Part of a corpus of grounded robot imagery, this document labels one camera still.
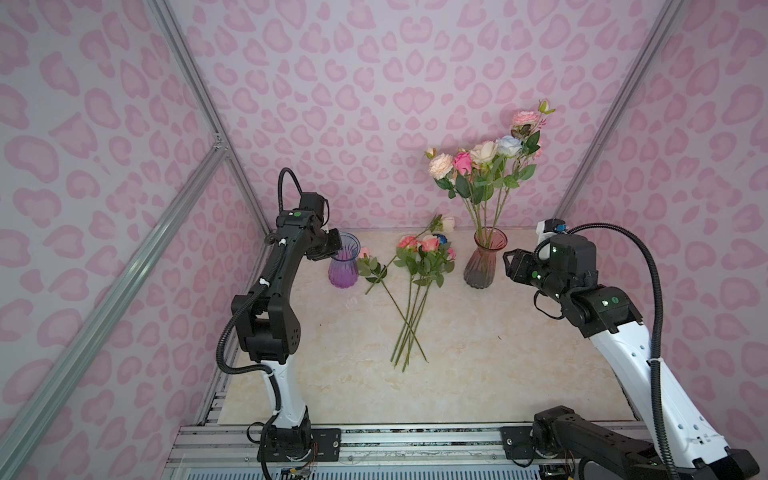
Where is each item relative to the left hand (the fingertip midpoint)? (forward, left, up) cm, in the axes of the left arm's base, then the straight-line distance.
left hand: (338, 246), depth 90 cm
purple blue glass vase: (+1, 0, -12) cm, 12 cm away
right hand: (-15, -44, +13) cm, 49 cm away
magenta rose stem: (+6, -31, -16) cm, 36 cm away
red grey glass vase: (-2, -44, -9) cm, 45 cm away
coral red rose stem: (+13, -22, -17) cm, 30 cm away
